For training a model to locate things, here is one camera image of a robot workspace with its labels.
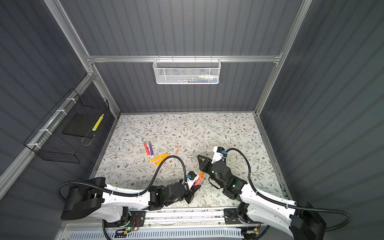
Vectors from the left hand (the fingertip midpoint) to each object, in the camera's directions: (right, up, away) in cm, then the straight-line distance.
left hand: (200, 185), depth 75 cm
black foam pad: (-61, +31, 0) cm, 68 cm away
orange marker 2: (-26, +7, +18) cm, 32 cm away
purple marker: (-32, +15, +24) cm, 43 cm away
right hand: (-1, +13, +1) cm, 14 cm away
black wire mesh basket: (-65, +24, -3) cm, 70 cm away
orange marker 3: (0, +8, -7) cm, 11 cm away
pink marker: (-35, +15, +24) cm, 45 cm away
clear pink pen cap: (-15, +14, +24) cm, 32 cm away
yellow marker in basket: (-54, +32, +2) cm, 63 cm away
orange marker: (-28, +9, +19) cm, 35 cm away
